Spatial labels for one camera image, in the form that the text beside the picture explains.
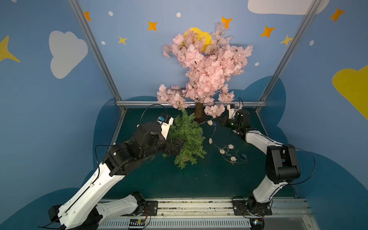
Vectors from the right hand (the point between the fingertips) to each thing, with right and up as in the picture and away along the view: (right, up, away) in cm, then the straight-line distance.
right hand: (220, 116), depth 93 cm
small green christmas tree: (-23, -6, -24) cm, 34 cm away
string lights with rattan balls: (+6, -25, +2) cm, 26 cm away
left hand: (-27, -9, -32) cm, 43 cm away
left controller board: (-48, -56, -20) cm, 76 cm away
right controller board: (+14, -57, -19) cm, 62 cm away
